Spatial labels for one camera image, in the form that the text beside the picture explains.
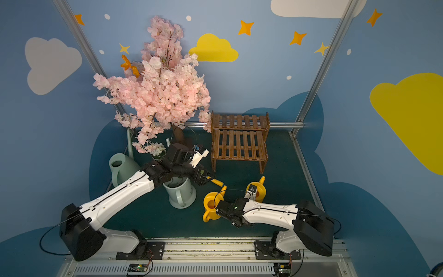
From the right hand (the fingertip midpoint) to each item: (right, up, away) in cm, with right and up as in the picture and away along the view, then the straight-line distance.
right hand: (247, 202), depth 84 cm
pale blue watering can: (-30, +8, -12) cm, 33 cm away
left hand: (-19, +18, -8) cm, 27 cm away
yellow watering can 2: (+6, +6, -3) cm, 9 cm away
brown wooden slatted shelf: (-3, +33, +15) cm, 36 cm away
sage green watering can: (-63, +17, 0) cm, 65 cm away
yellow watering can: (-18, +2, -6) cm, 19 cm away
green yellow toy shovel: (-16, +9, +9) cm, 20 cm away
